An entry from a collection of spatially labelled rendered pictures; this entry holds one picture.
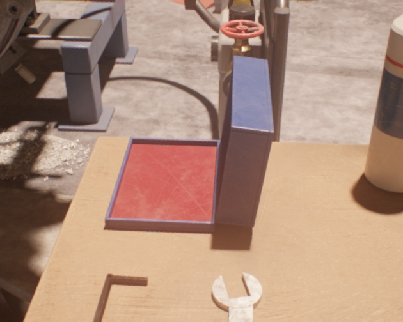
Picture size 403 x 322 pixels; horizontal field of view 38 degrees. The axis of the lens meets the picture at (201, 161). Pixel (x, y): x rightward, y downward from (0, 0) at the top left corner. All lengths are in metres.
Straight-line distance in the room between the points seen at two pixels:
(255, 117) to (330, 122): 1.24
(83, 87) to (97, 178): 1.03
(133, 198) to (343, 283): 0.23
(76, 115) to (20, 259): 0.57
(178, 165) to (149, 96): 1.23
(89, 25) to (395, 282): 1.35
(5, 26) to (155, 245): 0.83
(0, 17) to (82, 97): 0.48
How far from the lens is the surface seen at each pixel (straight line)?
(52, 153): 1.63
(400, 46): 0.60
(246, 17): 1.06
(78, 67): 1.66
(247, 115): 0.54
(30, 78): 1.47
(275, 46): 0.95
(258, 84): 0.60
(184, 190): 0.63
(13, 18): 1.32
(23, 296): 0.93
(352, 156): 0.72
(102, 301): 0.52
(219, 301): 0.51
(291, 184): 0.66
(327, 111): 1.83
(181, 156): 0.69
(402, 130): 0.63
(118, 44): 2.13
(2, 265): 1.30
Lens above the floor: 0.85
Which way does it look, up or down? 33 degrees down
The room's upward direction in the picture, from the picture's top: straight up
